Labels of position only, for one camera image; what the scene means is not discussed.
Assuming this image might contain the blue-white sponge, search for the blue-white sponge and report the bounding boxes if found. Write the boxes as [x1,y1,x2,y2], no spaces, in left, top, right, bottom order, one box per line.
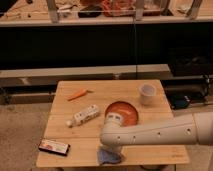
[97,146,122,165]

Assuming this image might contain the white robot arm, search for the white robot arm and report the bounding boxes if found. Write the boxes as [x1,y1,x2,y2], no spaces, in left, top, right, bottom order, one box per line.
[100,112,213,153]

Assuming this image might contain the orange carrot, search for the orange carrot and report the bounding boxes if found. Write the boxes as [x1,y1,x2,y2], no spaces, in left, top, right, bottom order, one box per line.
[67,89,93,101]

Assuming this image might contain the white tube bottle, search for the white tube bottle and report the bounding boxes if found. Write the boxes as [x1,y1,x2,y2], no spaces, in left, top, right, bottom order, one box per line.
[66,105,100,127]

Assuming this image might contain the wooden table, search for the wooden table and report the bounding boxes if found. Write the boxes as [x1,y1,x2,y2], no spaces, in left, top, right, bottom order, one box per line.
[35,79,190,169]

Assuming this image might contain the white plastic cup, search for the white plastic cup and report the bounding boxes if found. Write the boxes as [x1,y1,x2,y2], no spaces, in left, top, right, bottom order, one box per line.
[139,83,157,105]

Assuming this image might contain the black bag on floor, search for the black bag on floor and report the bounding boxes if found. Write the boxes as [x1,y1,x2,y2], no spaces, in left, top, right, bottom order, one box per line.
[171,94,190,109]

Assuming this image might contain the red tray on shelf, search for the red tray on shelf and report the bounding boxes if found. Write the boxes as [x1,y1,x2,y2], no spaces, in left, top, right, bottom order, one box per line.
[101,0,163,17]

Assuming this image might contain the black candy box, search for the black candy box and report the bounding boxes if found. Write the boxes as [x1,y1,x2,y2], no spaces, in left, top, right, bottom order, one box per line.
[38,139,70,156]

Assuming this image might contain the grey metal bench rail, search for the grey metal bench rail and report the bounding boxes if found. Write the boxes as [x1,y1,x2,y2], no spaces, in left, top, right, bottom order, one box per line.
[0,64,170,87]

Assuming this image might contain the black vertical cable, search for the black vertical cable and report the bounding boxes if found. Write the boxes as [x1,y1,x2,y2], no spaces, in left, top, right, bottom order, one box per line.
[132,0,139,80]

